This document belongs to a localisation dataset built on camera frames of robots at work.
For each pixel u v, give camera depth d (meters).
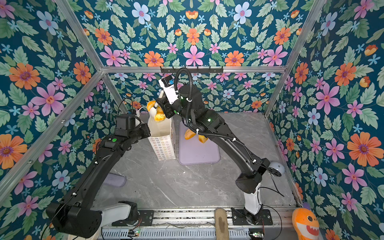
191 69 0.93
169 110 0.54
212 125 0.45
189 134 1.01
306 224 0.65
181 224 0.73
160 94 0.55
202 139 0.99
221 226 0.69
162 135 0.75
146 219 0.73
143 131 0.68
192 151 0.99
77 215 0.37
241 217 0.72
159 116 0.69
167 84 0.48
